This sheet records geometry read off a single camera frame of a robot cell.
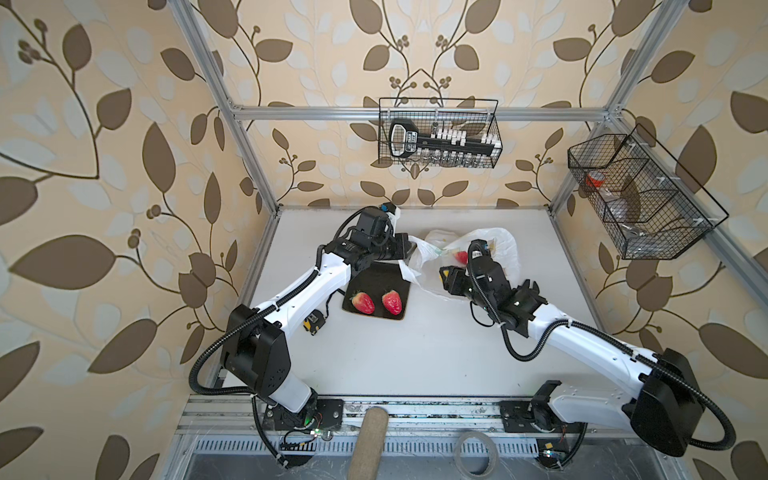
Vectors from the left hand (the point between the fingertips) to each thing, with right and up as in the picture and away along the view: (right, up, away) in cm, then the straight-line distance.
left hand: (415, 241), depth 79 cm
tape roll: (+18, -51, -9) cm, 55 cm away
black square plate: (-11, -13, +19) cm, 26 cm away
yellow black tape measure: (-30, -24, +9) cm, 39 cm away
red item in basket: (+54, +18, +9) cm, 57 cm away
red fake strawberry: (-15, -19, +10) cm, 26 cm away
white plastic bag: (+9, -2, 0) cm, 9 cm away
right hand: (+9, -9, +1) cm, 13 cm away
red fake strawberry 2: (-6, -19, +11) cm, 23 cm away
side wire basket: (+58, +9, -6) cm, 59 cm away
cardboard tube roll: (-12, -49, -13) cm, 52 cm away
